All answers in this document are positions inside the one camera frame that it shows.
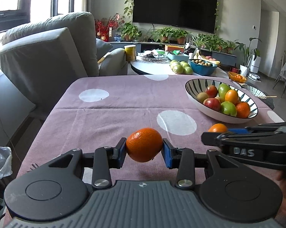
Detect green fruit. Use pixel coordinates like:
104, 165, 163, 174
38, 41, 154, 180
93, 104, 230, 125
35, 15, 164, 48
218, 83, 231, 100
220, 101, 237, 117

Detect small tangerine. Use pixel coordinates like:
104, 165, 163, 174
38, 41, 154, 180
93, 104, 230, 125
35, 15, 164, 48
224, 89, 239, 105

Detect large orange tangerine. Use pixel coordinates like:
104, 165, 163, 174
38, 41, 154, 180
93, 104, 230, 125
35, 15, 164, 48
126, 128, 163, 163

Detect brown kiwi front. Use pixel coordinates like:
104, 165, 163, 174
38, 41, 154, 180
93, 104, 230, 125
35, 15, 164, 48
197, 92, 209, 103

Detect small striped bowl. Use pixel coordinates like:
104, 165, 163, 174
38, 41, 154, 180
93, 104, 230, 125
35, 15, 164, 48
244, 85, 267, 99

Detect orange basket of fruit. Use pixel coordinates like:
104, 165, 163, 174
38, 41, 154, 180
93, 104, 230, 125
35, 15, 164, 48
228, 72, 247, 83

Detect pink dotted tablecloth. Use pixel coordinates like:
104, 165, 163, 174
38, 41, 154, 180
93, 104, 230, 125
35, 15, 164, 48
5, 74, 286, 226

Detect striped white serving bowl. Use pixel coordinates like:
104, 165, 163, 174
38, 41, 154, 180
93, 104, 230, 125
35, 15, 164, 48
185, 78, 258, 124

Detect blue bowl of nuts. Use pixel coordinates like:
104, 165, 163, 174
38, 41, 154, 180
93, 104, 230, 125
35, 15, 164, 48
189, 60, 217, 76

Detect white potted plant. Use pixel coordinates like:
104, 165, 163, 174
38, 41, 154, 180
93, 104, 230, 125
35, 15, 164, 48
234, 38, 262, 77

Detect green apples on tray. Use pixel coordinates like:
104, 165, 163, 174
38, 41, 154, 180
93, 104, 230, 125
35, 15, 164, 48
169, 60, 194, 75

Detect banana bunch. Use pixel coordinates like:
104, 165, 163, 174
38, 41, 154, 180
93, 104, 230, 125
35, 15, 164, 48
194, 52, 221, 67

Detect white round coffee table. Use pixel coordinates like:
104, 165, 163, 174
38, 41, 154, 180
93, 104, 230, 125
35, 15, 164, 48
130, 55, 229, 79

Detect white plastic bag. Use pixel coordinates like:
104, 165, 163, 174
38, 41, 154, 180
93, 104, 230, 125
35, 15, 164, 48
0, 146, 13, 179

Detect yellow tin can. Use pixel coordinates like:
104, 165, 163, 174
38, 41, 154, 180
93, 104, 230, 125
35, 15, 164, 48
124, 44, 137, 62

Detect grey sofa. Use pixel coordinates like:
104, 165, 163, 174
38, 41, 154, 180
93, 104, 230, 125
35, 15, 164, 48
0, 12, 127, 113

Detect red flower decoration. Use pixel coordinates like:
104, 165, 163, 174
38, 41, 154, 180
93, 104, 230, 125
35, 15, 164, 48
95, 13, 125, 42

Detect black wall television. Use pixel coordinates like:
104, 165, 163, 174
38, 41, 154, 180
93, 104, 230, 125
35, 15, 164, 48
133, 0, 217, 33

